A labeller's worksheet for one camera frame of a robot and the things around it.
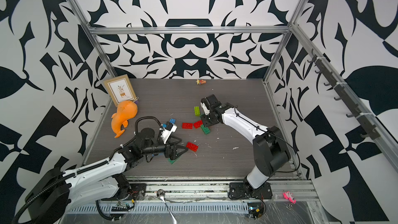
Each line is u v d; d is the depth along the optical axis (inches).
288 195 28.6
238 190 29.4
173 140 30.3
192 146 34.2
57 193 15.9
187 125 37.0
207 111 30.7
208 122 30.7
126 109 37.3
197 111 40.1
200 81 45.7
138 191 29.1
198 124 36.9
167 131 27.0
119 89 40.1
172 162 32.4
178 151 26.2
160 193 29.4
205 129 36.2
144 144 24.3
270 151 17.8
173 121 38.2
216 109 25.1
